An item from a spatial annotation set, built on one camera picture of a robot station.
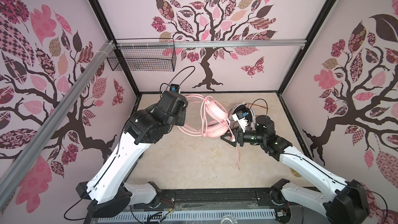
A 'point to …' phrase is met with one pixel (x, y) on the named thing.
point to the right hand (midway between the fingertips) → (224, 134)
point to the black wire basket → (145, 54)
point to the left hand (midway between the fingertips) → (175, 112)
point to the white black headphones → (251, 115)
